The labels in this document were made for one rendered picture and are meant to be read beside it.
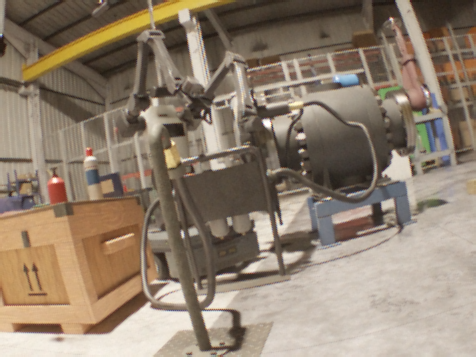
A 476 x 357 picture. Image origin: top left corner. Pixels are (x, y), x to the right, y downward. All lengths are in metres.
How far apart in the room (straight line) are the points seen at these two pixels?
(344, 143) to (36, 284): 1.77
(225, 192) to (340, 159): 0.85
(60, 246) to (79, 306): 0.22
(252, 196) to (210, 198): 0.17
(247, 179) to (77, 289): 0.86
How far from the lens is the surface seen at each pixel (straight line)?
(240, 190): 1.71
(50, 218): 1.36
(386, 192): 2.23
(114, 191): 1.89
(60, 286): 1.42
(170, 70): 1.90
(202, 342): 1.02
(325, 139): 2.29
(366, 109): 2.37
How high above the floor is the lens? 0.40
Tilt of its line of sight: 2 degrees up
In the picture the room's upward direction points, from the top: 12 degrees counter-clockwise
